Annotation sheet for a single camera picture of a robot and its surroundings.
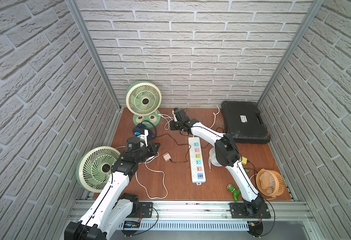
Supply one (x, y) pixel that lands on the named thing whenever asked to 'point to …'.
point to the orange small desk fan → (270, 183)
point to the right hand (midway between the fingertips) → (172, 123)
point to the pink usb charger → (166, 156)
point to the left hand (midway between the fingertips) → (157, 140)
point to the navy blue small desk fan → (141, 127)
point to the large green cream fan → (94, 168)
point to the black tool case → (242, 119)
